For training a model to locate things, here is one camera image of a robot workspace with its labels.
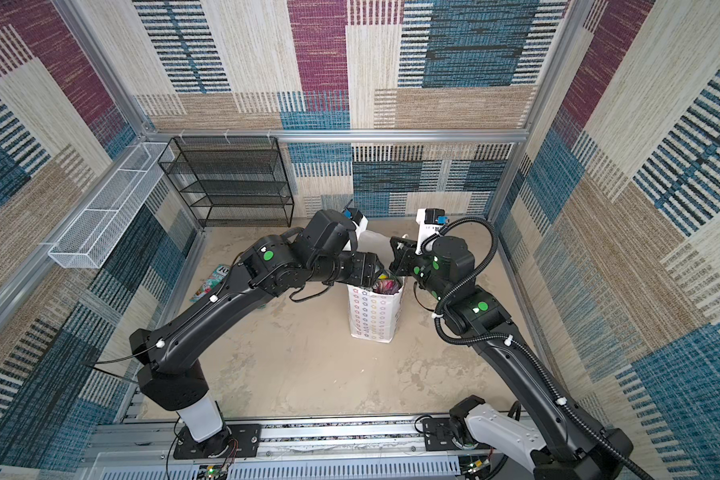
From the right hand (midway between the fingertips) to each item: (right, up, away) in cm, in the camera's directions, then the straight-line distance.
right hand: (390, 245), depth 67 cm
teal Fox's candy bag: (-54, -10, +33) cm, 64 cm away
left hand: (-3, -4, -3) cm, 6 cm away
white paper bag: (-3, -17, +9) cm, 20 cm away
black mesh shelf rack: (-53, +24, +42) cm, 72 cm away
